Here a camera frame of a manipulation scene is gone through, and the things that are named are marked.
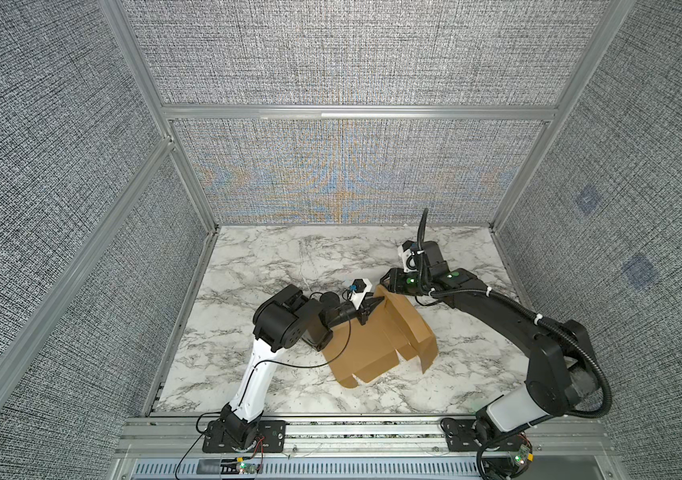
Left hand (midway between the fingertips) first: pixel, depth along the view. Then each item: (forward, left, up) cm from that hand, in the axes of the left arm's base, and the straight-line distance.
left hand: (387, 296), depth 91 cm
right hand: (+2, +2, +9) cm, 9 cm away
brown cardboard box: (-14, +8, -7) cm, 17 cm away
